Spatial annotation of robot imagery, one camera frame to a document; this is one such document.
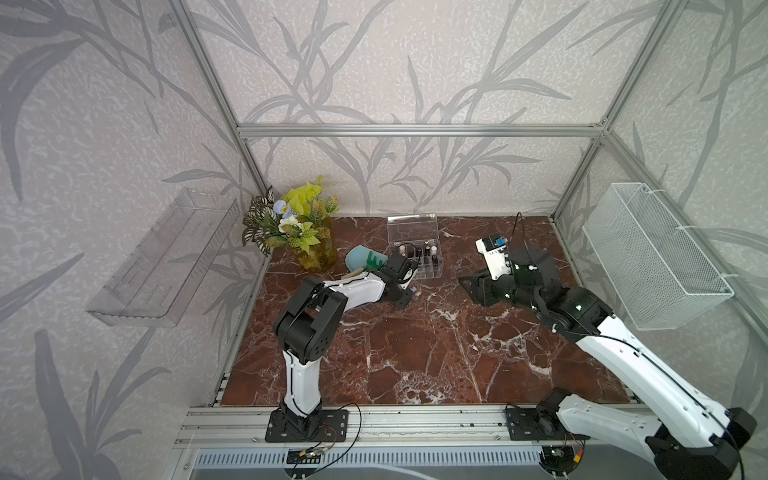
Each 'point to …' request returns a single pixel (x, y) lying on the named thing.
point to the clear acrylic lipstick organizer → (420, 231)
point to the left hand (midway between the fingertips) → (403, 295)
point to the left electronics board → (295, 456)
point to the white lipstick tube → (433, 250)
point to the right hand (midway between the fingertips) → (467, 274)
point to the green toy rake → (372, 262)
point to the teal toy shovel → (360, 257)
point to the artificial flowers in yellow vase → (299, 220)
